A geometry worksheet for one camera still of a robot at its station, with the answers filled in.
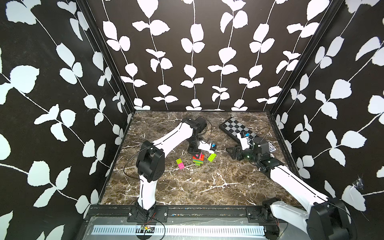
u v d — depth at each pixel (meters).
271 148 0.98
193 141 0.72
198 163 0.90
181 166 0.90
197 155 0.80
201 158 0.83
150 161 0.49
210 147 0.74
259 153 0.64
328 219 0.44
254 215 0.73
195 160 0.84
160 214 0.74
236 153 0.73
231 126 1.08
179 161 0.92
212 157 0.95
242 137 0.73
